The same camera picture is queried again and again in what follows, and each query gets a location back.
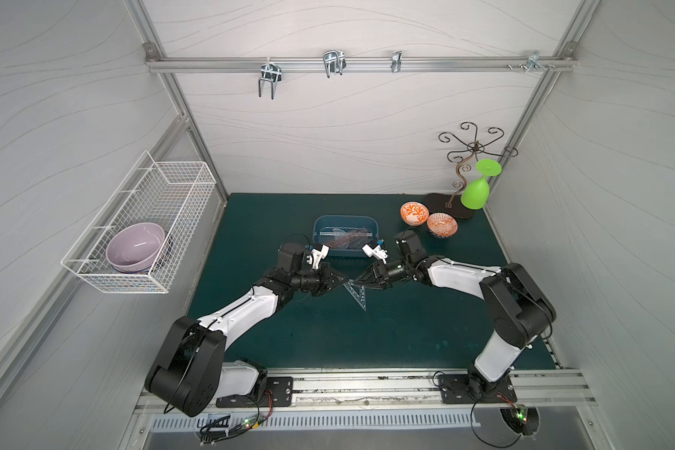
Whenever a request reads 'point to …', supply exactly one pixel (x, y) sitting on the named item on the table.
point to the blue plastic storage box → (369, 222)
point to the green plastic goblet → (476, 193)
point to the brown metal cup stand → (451, 203)
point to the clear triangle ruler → (361, 296)
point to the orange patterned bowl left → (414, 213)
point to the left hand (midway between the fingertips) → (349, 281)
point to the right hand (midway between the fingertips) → (356, 284)
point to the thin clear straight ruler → (345, 233)
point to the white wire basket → (172, 194)
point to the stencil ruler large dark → (345, 237)
